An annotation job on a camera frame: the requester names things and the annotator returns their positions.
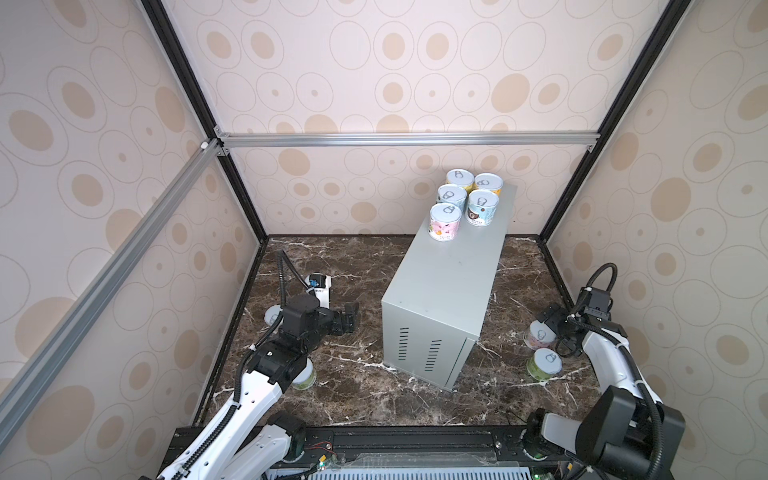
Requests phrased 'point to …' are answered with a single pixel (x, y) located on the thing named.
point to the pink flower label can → (539, 336)
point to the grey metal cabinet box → (432, 314)
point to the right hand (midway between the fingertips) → (558, 323)
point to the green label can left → (306, 378)
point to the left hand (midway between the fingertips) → (349, 300)
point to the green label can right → (544, 364)
